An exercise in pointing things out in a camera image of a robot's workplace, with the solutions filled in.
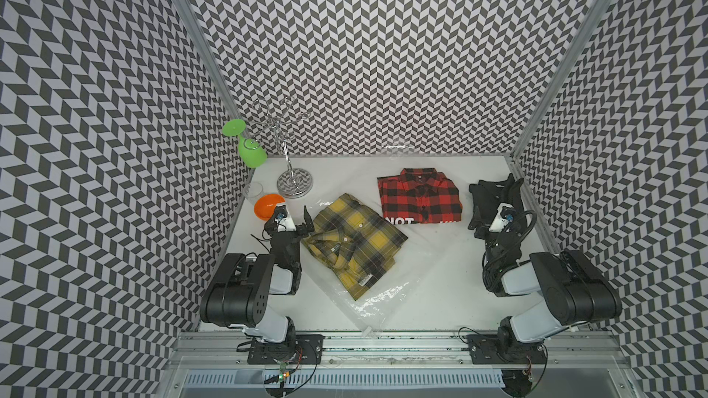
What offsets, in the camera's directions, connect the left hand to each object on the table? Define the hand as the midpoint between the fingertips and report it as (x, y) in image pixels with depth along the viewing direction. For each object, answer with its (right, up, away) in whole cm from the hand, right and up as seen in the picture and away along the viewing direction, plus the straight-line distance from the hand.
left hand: (291, 209), depth 90 cm
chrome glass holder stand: (-4, +9, +19) cm, 21 cm away
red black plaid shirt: (+45, +4, +13) cm, 47 cm away
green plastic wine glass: (-14, +19, +2) cm, 24 cm away
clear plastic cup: (-19, +6, +13) cm, 24 cm away
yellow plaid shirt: (+21, -11, +1) cm, 24 cm away
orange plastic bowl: (-10, +1, +5) cm, 11 cm away
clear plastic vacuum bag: (+42, -18, 0) cm, 46 cm away
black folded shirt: (+71, +3, +15) cm, 72 cm away
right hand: (+65, -1, 0) cm, 65 cm away
